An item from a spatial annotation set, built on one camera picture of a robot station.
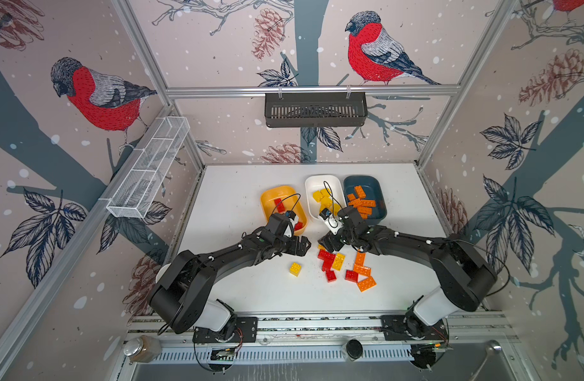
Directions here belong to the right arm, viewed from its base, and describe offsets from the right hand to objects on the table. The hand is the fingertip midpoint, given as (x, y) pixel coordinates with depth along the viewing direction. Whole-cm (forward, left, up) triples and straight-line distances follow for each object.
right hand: (327, 230), depth 91 cm
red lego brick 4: (-16, -1, -5) cm, 17 cm away
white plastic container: (+26, -4, -1) cm, 27 cm away
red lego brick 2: (+2, +12, -1) cm, 12 cm away
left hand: (-5, +9, +2) cm, 10 cm away
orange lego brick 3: (-9, -13, -4) cm, 16 cm away
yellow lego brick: (-15, +12, -2) cm, 19 cm away
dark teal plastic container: (+14, -21, -4) cm, 26 cm away
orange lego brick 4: (+22, -16, -3) cm, 27 cm away
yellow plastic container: (+16, +19, -3) cm, 26 cm away
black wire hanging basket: (+49, +5, +23) cm, 55 cm away
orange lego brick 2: (-12, -12, -5) cm, 18 cm away
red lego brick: (+13, +20, -2) cm, 24 cm away
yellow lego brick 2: (-11, -4, -5) cm, 12 cm away
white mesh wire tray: (+4, +62, +26) cm, 68 cm away
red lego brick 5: (-10, 0, -3) cm, 10 cm away
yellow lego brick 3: (+18, +4, -2) cm, 18 cm away
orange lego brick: (-19, -13, -4) cm, 23 cm away
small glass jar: (-41, +52, +5) cm, 67 cm away
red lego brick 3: (-16, -8, -4) cm, 19 cm away
